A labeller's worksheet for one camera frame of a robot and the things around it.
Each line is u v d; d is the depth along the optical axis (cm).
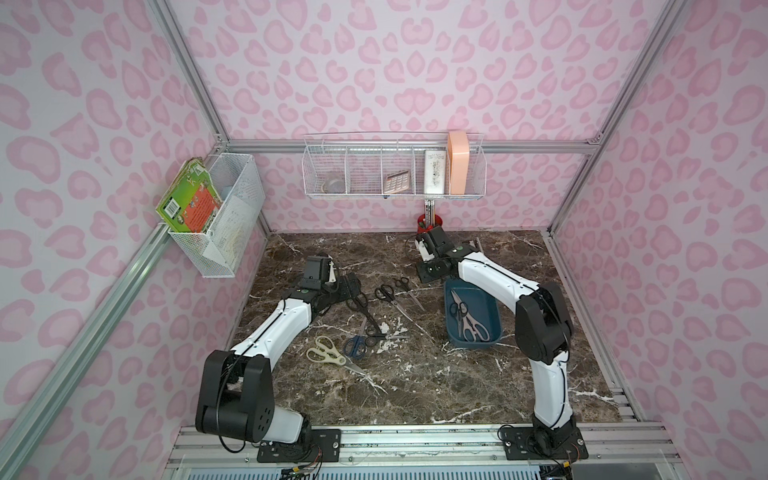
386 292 101
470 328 93
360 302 101
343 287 80
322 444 74
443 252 73
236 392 43
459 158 82
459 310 96
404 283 104
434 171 93
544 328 52
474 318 95
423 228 110
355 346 90
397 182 94
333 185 93
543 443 64
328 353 88
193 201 72
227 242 82
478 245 113
